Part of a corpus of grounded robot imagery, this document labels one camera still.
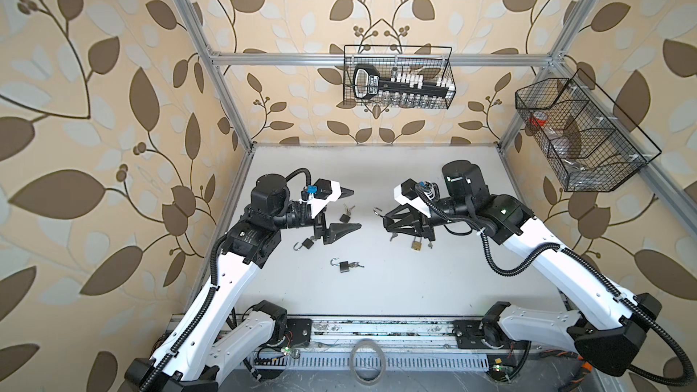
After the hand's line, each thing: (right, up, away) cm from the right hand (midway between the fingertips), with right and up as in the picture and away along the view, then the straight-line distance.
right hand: (390, 221), depth 63 cm
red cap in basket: (+51, +29, +24) cm, 63 cm away
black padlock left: (-25, -13, +29) cm, 40 cm away
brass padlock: (+12, -13, +28) cm, 34 cm away
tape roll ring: (-5, -36, +12) cm, 38 cm away
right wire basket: (+56, +19, +10) cm, 60 cm away
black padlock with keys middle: (-1, 0, -1) cm, 1 cm away
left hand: (-8, +4, -2) cm, 9 cm away
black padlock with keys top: (-12, -5, +35) cm, 38 cm away
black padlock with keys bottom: (-12, -19, +24) cm, 33 cm away
